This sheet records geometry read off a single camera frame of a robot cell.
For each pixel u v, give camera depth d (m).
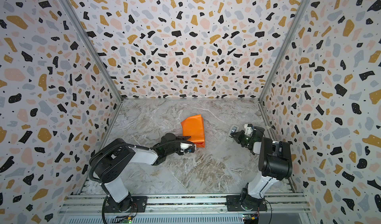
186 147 0.79
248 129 0.92
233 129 0.98
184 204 0.76
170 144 0.69
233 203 0.73
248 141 0.84
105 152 0.44
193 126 0.97
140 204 0.73
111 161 0.48
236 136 0.86
